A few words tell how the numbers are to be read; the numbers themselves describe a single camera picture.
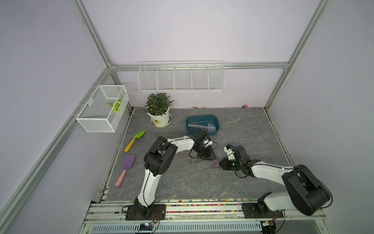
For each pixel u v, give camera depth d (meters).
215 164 0.91
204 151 0.85
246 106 1.24
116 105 0.81
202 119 1.12
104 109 0.83
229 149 0.83
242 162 0.70
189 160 0.92
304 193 0.43
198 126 1.09
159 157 0.54
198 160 0.91
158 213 0.73
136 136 1.02
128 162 0.91
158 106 0.97
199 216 0.73
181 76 0.99
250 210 0.74
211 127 1.07
